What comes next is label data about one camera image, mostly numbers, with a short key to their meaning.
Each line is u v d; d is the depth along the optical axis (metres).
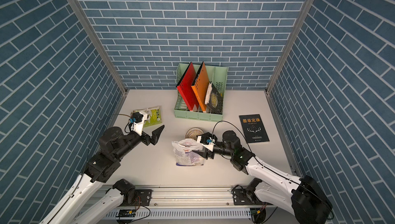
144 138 0.59
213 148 0.66
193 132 0.94
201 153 0.67
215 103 0.99
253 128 0.99
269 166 0.52
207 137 0.62
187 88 0.89
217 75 1.02
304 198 0.40
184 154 0.72
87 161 0.86
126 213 0.72
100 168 0.47
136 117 0.54
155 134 0.60
